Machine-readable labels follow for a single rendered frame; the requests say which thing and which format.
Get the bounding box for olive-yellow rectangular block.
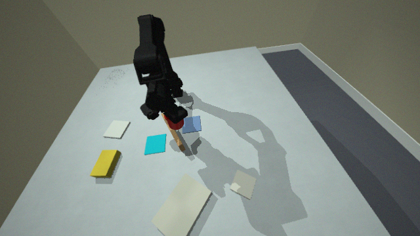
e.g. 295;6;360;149
90;149;121;178

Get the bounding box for tan wooden bar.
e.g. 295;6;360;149
161;113;185;152

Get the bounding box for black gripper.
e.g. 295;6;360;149
163;89;188;124

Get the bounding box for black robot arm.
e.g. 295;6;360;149
133;14;183;120

